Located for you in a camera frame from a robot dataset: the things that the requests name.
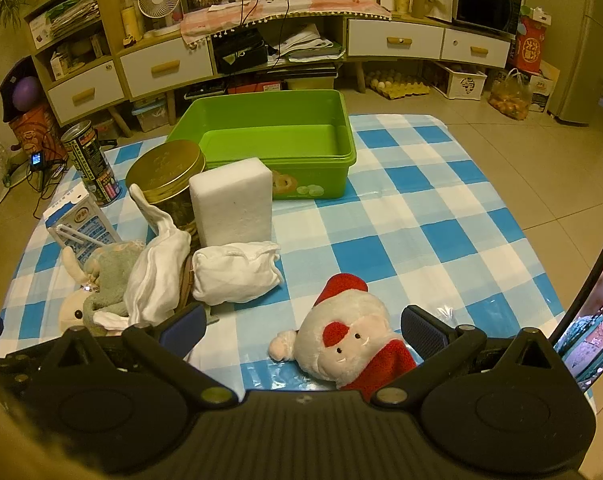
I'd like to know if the white long sock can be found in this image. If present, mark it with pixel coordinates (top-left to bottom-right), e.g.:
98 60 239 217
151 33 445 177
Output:
123 183 190 325

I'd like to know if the bunny plush toy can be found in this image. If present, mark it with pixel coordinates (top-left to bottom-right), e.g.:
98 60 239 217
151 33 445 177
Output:
58 240 145 337

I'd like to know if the Santa Claus plush toy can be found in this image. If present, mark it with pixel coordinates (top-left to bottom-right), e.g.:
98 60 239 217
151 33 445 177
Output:
268 273 416 400

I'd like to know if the white cloth bundle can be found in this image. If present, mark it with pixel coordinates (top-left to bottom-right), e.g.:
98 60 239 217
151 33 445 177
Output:
192 242 284 307

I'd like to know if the white foam sponge block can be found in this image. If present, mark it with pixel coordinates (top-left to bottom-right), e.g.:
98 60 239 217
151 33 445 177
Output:
188 157 272 247

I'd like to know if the blue white checkered tablecloth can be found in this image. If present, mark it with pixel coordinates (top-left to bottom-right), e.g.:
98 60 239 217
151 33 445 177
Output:
0 112 597 401

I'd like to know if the blue white milk carton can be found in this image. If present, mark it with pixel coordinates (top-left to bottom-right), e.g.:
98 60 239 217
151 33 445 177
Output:
43 182 121 264

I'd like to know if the gold lid glass jar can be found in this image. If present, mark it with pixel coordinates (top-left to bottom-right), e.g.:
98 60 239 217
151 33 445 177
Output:
126 140 206 235

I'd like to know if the tall printed drink can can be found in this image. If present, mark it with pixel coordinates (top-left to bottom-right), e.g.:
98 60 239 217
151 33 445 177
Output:
62 119 120 206

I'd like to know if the green plastic bin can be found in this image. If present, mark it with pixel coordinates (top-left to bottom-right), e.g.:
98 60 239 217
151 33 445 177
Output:
167 89 357 200

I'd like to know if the bag of oranges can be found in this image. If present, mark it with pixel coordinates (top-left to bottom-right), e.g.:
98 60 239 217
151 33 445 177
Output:
488 68 533 120

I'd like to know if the white storage crate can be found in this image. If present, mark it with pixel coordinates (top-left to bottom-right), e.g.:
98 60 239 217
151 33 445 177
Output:
433 62 487 101

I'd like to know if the egg carton tray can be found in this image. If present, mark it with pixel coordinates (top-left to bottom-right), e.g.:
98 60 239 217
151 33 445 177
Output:
364 70 431 100

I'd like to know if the red flat box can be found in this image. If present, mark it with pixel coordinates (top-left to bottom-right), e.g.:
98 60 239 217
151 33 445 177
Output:
226 81 282 94

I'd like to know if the wooden TV cabinet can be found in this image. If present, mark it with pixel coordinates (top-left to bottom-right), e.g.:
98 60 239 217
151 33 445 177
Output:
22 0 510 126

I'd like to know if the purple ball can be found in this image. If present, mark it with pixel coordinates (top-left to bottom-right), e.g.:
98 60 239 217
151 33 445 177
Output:
12 76 42 113

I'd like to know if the red gift box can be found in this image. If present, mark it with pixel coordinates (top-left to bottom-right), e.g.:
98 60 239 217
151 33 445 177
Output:
509 16 547 74

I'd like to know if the pink cloth runner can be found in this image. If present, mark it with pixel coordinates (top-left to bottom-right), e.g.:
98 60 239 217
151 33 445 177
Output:
180 0 391 49

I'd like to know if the black microwave oven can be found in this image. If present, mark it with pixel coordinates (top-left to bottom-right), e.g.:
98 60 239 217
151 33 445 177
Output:
452 0 522 35

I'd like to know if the silver refrigerator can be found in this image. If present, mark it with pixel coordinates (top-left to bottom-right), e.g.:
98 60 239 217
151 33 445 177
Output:
525 0 603 126

